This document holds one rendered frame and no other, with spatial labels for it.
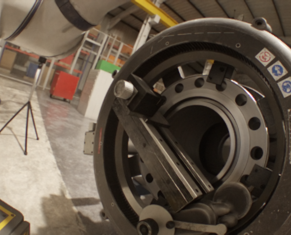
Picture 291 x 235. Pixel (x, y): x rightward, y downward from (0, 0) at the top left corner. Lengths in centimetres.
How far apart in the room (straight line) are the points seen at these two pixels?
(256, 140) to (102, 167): 49
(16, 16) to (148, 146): 41
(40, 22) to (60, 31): 5
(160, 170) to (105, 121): 30
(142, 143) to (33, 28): 37
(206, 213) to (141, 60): 47
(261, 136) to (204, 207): 23
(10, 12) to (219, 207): 55
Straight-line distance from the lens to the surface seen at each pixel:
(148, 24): 955
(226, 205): 43
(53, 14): 38
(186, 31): 52
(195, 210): 41
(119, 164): 65
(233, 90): 53
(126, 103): 45
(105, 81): 427
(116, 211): 58
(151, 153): 44
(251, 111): 50
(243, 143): 49
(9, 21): 37
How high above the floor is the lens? 66
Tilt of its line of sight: 3 degrees down
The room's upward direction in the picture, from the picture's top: 19 degrees clockwise
